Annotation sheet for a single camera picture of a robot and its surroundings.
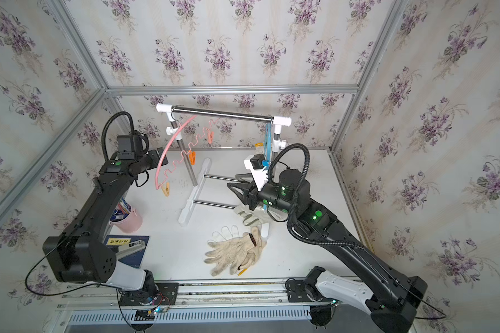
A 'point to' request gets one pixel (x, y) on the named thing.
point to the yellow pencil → (242, 272)
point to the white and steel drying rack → (192, 201)
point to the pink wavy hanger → (157, 185)
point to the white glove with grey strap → (259, 214)
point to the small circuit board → (144, 315)
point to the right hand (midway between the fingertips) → (238, 180)
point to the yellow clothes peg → (167, 191)
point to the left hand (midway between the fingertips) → (154, 157)
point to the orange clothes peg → (192, 157)
